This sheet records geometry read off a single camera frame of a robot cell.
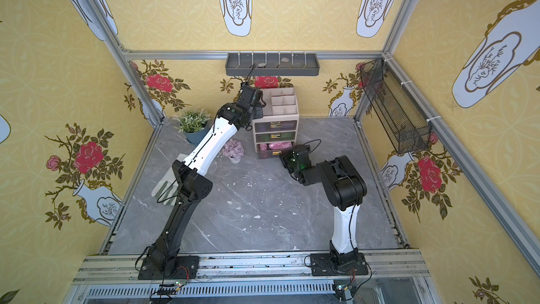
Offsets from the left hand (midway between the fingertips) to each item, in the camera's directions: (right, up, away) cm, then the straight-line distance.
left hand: (259, 109), depth 91 cm
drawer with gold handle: (+5, -20, +9) cm, 23 cm away
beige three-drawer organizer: (+10, +3, +4) cm, 11 cm away
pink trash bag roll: (+1, -17, +12) cm, 21 cm away
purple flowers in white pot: (-12, -18, +3) cm, 22 cm away
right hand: (+8, -21, +9) cm, 24 cm away
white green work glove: (-41, -36, +1) cm, 54 cm away
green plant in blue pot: (-31, -5, +6) cm, 32 cm away
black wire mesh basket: (+61, -7, -4) cm, 61 cm away
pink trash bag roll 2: (+9, -16, +12) cm, 22 cm away
